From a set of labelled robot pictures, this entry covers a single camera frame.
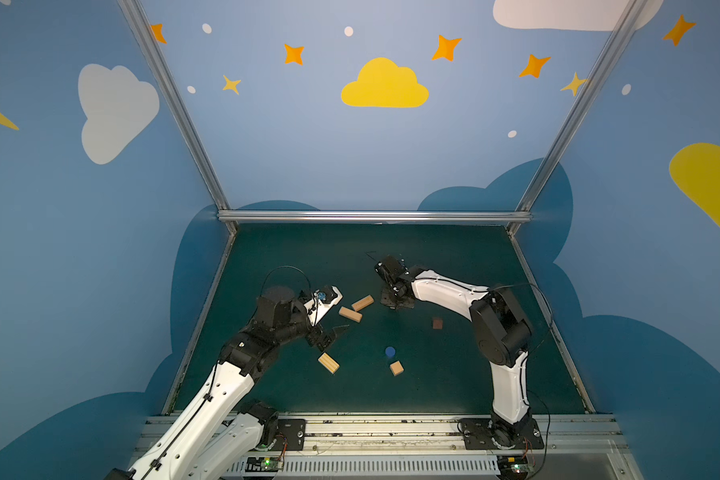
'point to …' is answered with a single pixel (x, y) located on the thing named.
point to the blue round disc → (390, 351)
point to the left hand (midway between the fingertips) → (337, 309)
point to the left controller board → (263, 464)
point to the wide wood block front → (328, 362)
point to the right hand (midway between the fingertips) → (392, 296)
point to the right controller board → (513, 466)
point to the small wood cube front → (396, 368)
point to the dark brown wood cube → (437, 323)
